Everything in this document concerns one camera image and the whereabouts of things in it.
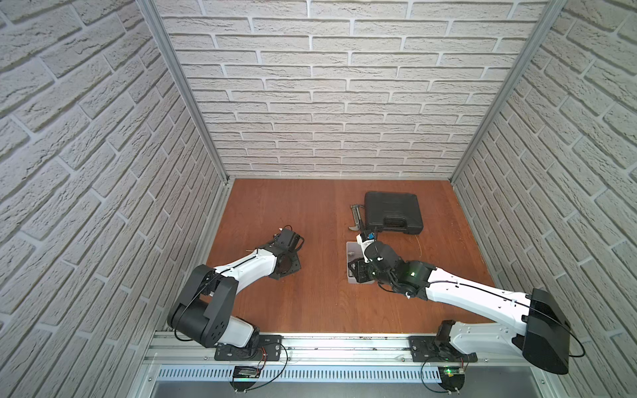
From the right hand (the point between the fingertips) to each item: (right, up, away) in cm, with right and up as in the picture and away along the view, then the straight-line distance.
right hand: (353, 264), depth 79 cm
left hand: (-20, -2, +12) cm, 24 cm away
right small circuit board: (+28, -31, -9) cm, 43 cm away
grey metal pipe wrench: (+4, +14, +25) cm, 29 cm away
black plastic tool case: (+18, +17, +21) cm, 32 cm away
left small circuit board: (-33, -31, -8) cm, 46 cm away
